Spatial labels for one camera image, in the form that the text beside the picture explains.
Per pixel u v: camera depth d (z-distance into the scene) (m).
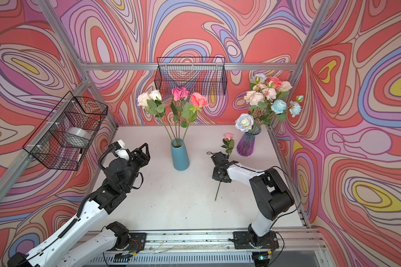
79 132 0.74
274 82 0.77
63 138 0.71
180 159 0.89
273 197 0.46
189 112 0.70
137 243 0.72
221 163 0.75
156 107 0.75
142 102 0.75
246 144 0.95
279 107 0.77
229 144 1.05
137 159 0.63
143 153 0.65
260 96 0.78
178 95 0.72
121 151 0.61
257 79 0.80
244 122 0.70
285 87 0.80
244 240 0.74
